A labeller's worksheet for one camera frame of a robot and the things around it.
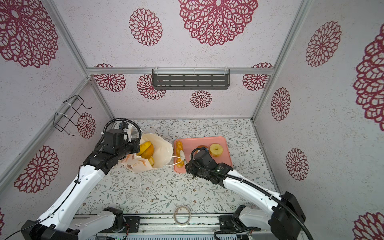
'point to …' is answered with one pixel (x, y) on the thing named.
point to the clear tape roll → (175, 218)
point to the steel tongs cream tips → (182, 155)
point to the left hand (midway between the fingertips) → (139, 143)
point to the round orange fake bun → (201, 146)
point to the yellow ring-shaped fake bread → (216, 149)
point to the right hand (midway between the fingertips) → (187, 165)
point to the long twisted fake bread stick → (179, 148)
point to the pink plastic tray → (189, 143)
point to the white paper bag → (162, 153)
